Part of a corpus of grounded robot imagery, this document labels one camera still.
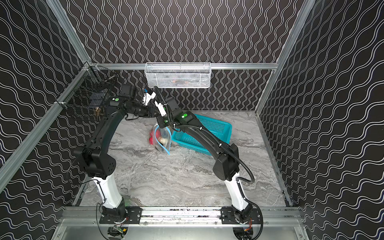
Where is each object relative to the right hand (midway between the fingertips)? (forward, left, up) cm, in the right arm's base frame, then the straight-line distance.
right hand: (159, 118), depth 82 cm
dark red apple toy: (0, +10, -20) cm, 22 cm away
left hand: (+1, -3, +3) cm, 5 cm away
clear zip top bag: (-3, -2, -9) cm, 9 cm away
